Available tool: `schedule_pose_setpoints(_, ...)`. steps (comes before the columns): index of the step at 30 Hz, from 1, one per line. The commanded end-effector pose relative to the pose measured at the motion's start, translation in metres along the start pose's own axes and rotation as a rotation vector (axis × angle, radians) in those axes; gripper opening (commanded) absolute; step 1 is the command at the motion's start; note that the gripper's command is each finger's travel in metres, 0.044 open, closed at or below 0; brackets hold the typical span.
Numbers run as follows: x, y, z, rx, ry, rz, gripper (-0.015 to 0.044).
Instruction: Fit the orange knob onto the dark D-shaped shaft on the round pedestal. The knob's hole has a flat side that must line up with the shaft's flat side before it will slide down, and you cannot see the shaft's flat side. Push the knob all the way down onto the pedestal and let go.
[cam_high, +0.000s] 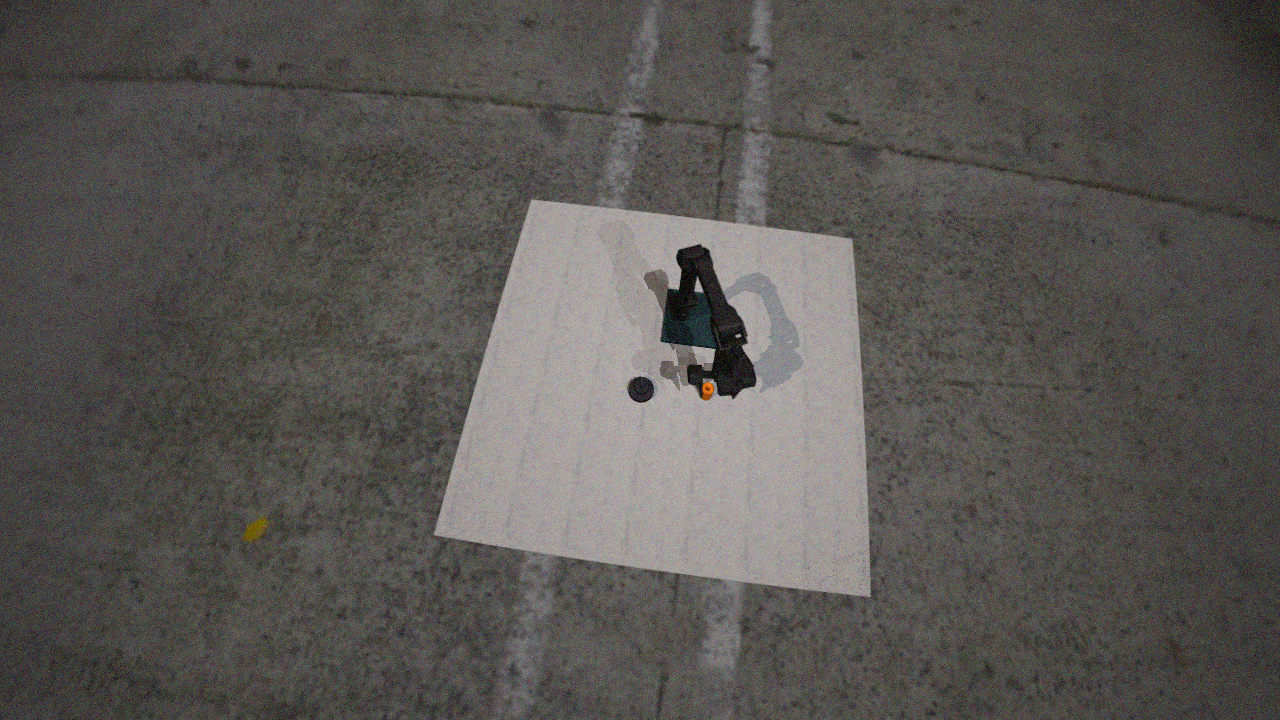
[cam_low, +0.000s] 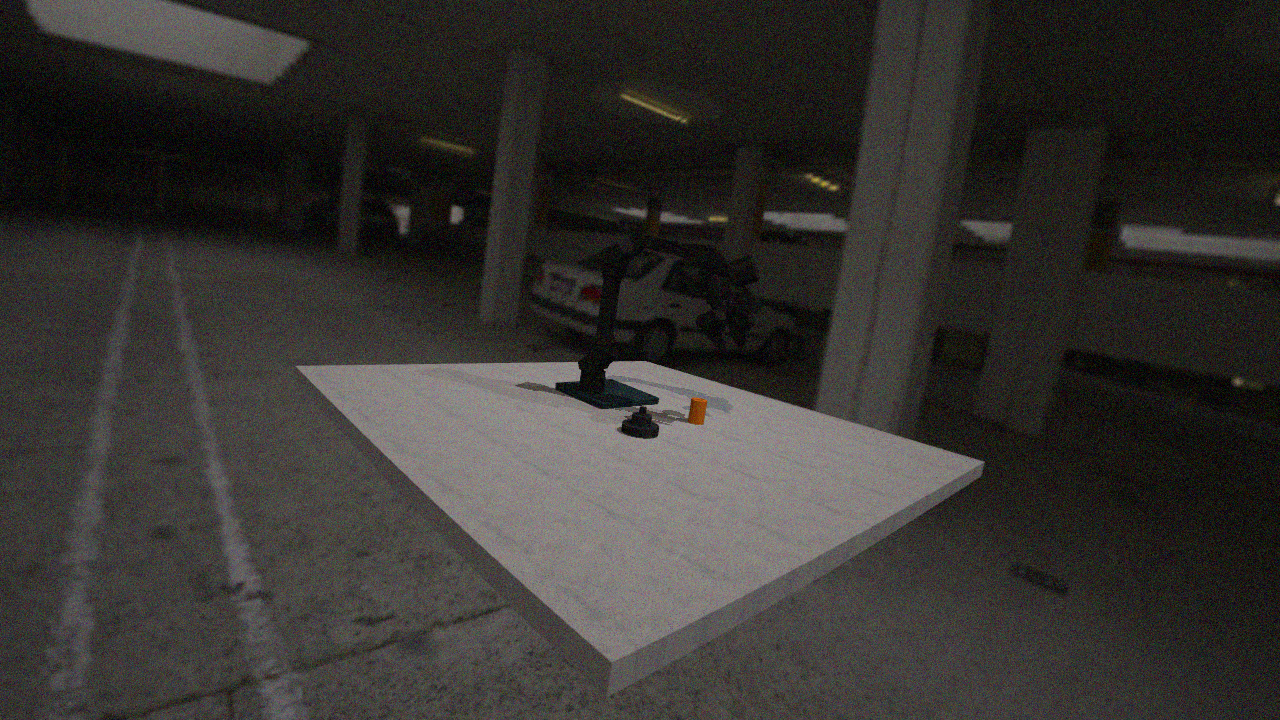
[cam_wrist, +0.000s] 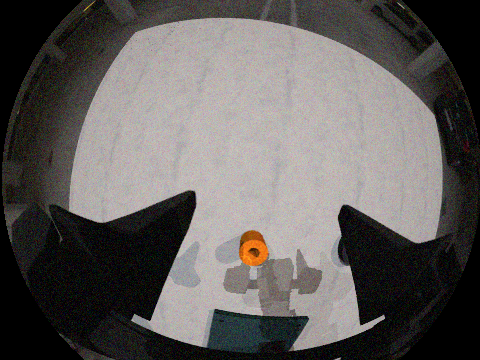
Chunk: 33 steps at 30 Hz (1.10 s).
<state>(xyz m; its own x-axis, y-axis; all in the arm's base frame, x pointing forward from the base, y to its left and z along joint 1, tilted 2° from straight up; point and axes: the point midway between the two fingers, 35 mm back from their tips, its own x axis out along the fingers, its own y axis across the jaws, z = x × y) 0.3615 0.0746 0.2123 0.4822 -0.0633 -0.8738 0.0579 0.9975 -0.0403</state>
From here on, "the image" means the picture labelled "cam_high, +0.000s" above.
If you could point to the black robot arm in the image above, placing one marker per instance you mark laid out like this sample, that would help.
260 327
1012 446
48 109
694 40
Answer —
725 321

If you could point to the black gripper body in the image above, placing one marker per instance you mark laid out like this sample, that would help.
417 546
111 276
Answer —
696 373

